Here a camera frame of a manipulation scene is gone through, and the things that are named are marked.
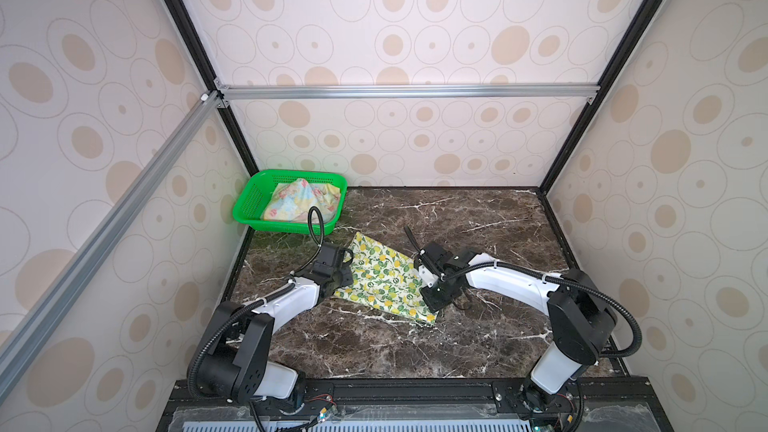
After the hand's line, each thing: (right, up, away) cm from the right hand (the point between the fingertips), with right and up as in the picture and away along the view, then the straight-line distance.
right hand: (430, 304), depth 86 cm
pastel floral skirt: (-47, +31, +20) cm, 60 cm away
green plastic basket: (-63, +29, +23) cm, 73 cm away
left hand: (-23, +10, +5) cm, 26 cm away
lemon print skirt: (-13, +5, +8) cm, 16 cm away
